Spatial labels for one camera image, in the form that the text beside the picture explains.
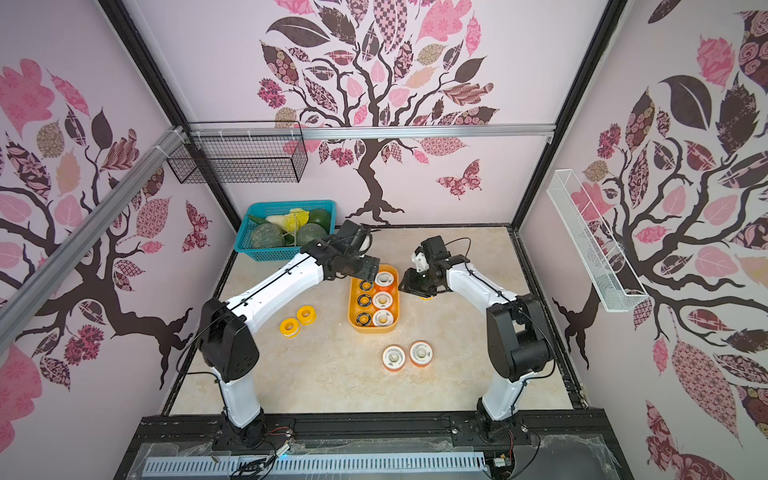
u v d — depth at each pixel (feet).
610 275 2.44
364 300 3.21
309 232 3.39
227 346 1.52
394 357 2.80
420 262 2.80
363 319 3.05
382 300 3.20
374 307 3.12
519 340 1.56
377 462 2.54
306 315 3.08
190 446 2.38
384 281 3.19
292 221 3.70
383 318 3.04
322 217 3.75
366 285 3.30
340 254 2.05
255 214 3.77
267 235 3.37
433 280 2.24
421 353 2.83
